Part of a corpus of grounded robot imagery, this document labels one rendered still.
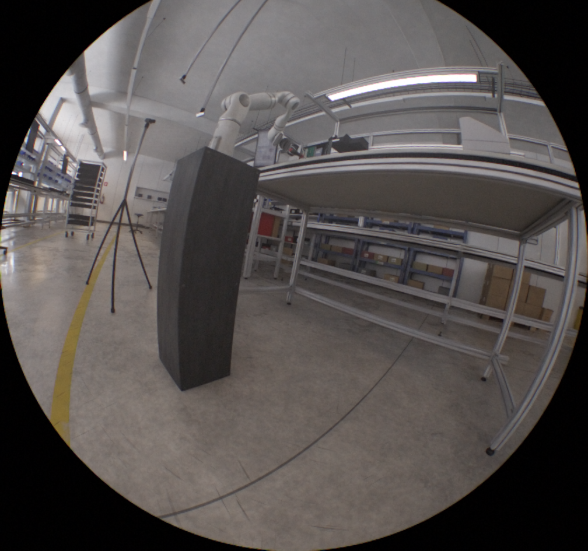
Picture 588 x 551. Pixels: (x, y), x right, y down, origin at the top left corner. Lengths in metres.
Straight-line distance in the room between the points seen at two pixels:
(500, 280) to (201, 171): 4.06
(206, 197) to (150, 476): 0.81
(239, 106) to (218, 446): 1.16
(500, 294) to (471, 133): 3.47
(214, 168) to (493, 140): 0.88
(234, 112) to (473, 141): 0.84
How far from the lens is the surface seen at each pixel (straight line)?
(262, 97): 1.05
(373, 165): 0.78
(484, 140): 0.78
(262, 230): 2.97
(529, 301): 4.26
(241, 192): 0.73
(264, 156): 2.62
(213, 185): 0.66
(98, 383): 0.94
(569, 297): 0.88
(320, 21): 3.65
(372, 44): 3.81
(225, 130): 0.82
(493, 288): 4.02
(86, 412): 0.85
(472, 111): 1.99
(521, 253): 1.53
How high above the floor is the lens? 0.61
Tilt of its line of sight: 4 degrees down
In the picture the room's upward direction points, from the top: 11 degrees clockwise
